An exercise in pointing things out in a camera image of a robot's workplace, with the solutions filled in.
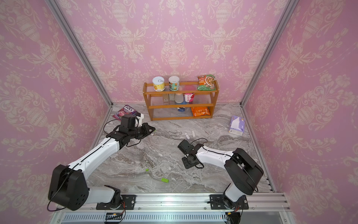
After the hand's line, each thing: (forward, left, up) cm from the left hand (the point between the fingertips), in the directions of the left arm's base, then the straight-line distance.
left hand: (156, 129), depth 83 cm
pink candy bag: (+29, +30, -15) cm, 44 cm away
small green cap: (-18, +5, -18) cm, 26 cm away
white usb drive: (+6, -19, -17) cm, 26 cm away
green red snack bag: (+25, -31, +16) cm, 42 cm away
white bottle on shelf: (+27, -13, +1) cm, 30 cm away
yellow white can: (+23, -1, +16) cm, 28 cm away
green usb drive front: (-24, -6, -18) cm, 31 cm away
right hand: (-13, -20, -18) cm, 30 cm away
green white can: (+23, -10, +17) cm, 30 cm away
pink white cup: (+25, -20, +3) cm, 33 cm away
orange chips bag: (+27, -29, -13) cm, 42 cm away
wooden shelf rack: (+31, -20, -8) cm, 38 cm away
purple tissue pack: (+12, -55, -12) cm, 58 cm away
